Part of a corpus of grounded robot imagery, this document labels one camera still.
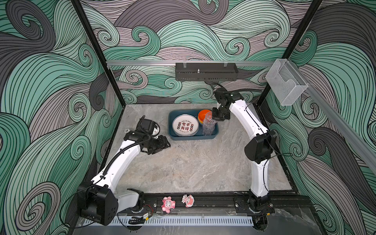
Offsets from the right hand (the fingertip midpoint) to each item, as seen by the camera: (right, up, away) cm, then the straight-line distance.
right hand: (216, 118), depth 88 cm
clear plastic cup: (-6, +2, -5) cm, 8 cm away
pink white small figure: (-17, -41, -16) cm, 47 cm away
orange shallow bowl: (-7, +3, +15) cm, 17 cm away
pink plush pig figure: (-28, -42, -18) cm, 54 cm away
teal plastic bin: (-29, +3, +19) cm, 35 cm away
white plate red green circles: (-19, -5, +15) cm, 25 cm away
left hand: (-29, -15, -10) cm, 34 cm away
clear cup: (-5, -5, +2) cm, 7 cm away
